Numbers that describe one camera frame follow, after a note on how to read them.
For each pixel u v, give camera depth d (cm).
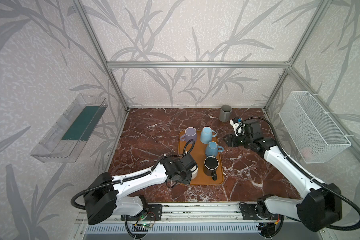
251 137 61
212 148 87
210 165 81
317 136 61
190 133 96
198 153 96
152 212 73
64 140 63
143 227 71
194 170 65
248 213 73
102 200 40
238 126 72
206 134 95
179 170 58
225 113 104
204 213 75
